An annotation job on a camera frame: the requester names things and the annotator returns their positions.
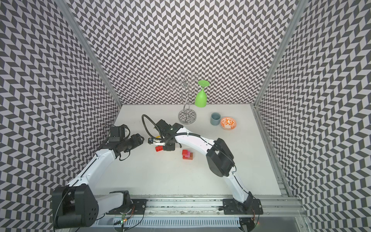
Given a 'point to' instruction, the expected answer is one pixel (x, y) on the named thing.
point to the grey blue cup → (215, 119)
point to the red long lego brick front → (184, 157)
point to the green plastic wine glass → (201, 98)
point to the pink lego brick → (189, 154)
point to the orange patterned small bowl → (228, 123)
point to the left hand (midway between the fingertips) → (139, 141)
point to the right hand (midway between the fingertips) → (168, 144)
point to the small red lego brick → (184, 152)
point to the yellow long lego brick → (158, 137)
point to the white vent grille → (161, 222)
